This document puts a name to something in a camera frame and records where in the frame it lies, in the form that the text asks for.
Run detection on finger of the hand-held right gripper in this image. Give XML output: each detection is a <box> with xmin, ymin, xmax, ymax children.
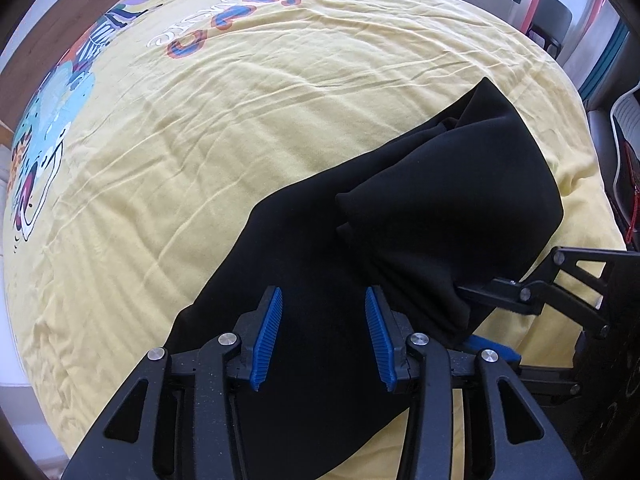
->
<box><xmin>462</xmin><ymin>335</ymin><xmax>583</xmax><ymax>396</ymax></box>
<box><xmin>455</xmin><ymin>246</ymin><xmax>612</xmax><ymax>339</ymax></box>

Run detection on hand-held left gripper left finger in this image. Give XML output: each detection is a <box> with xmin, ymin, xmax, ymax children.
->
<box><xmin>60</xmin><ymin>286</ymin><xmax>284</xmax><ymax>480</ymax></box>

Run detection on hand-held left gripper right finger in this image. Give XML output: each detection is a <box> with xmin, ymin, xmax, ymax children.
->
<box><xmin>364</xmin><ymin>287</ymin><xmax>586</xmax><ymax>480</ymax></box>

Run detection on black pants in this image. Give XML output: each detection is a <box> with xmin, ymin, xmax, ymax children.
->
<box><xmin>162</xmin><ymin>77</ymin><xmax>566</xmax><ymax>480</ymax></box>

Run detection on white-edged chair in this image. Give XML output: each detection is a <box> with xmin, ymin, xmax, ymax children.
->
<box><xmin>585</xmin><ymin>85</ymin><xmax>640</xmax><ymax>251</ymax></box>

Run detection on yellow printed blanket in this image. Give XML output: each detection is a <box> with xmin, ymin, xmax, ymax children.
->
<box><xmin>7</xmin><ymin>0</ymin><xmax>626</xmax><ymax>461</ymax></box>

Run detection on teal curtain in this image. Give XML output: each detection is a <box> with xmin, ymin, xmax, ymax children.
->
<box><xmin>580</xmin><ymin>25</ymin><xmax>631</xmax><ymax>106</ymax></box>

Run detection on grey chair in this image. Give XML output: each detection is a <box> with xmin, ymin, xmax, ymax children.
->
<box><xmin>525</xmin><ymin>0</ymin><xmax>573</xmax><ymax>58</ymax></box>

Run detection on wooden headboard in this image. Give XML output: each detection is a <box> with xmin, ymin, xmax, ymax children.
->
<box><xmin>0</xmin><ymin>0</ymin><xmax>181</xmax><ymax>131</ymax></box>

